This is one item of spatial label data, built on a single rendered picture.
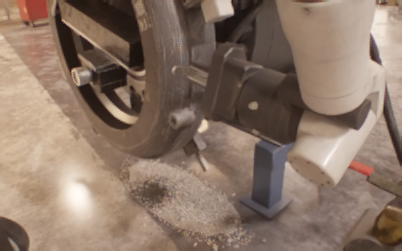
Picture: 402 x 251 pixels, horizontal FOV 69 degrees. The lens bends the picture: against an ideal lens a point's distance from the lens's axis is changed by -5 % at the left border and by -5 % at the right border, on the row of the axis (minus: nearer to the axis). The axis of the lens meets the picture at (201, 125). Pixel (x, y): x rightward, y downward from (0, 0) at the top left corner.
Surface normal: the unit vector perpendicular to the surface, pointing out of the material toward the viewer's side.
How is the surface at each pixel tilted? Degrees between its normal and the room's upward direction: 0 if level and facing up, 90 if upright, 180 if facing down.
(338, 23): 115
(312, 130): 31
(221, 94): 75
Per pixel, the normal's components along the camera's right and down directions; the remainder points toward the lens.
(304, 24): -0.55, 0.77
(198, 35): 0.66, 0.20
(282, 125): -0.04, 0.52
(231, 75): -0.70, 0.11
